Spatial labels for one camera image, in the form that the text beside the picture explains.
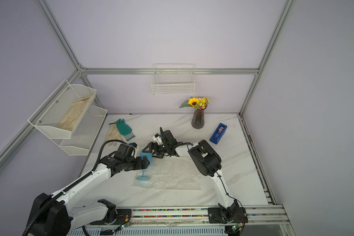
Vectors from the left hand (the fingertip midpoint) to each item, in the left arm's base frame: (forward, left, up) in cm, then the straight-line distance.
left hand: (142, 165), depth 84 cm
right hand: (+9, -1, -3) cm, 9 cm away
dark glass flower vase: (+36, -35, -1) cm, 50 cm away
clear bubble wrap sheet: (-1, -18, -7) cm, 19 cm away
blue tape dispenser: (+25, -49, -2) cm, 55 cm away
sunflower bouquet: (+36, -32, +16) cm, 51 cm away
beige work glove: (+29, +29, -7) cm, 41 cm away
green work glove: (+31, +20, -6) cm, 38 cm away
